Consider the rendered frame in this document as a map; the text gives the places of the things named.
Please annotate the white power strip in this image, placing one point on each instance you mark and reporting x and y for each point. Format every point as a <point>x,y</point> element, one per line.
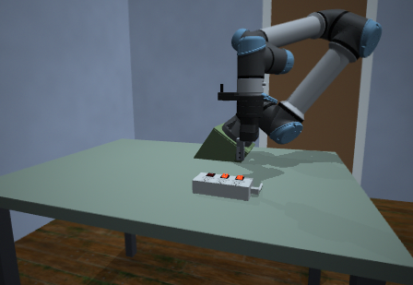
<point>224,185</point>

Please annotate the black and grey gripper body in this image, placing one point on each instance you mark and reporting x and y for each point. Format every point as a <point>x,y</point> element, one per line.
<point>250,105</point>

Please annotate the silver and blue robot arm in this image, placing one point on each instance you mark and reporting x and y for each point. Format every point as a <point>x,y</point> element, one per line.
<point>349,34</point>

